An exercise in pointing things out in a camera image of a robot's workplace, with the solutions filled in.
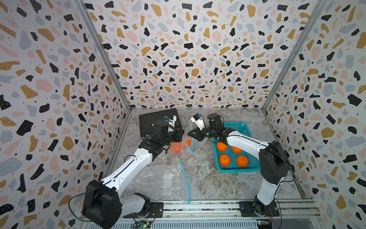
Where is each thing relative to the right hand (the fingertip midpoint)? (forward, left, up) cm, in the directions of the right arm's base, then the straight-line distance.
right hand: (189, 133), depth 84 cm
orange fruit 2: (-3, +1, -5) cm, 6 cm away
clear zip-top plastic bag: (-21, +14, -17) cm, 30 cm away
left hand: (-2, +2, +5) cm, 6 cm away
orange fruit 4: (-10, -22, -14) cm, 27 cm away
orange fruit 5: (-11, -32, -12) cm, 36 cm away
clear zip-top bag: (-10, +1, +2) cm, 10 cm away
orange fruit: (-8, +7, -2) cm, 11 cm away
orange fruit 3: (-2, -20, -12) cm, 23 cm away
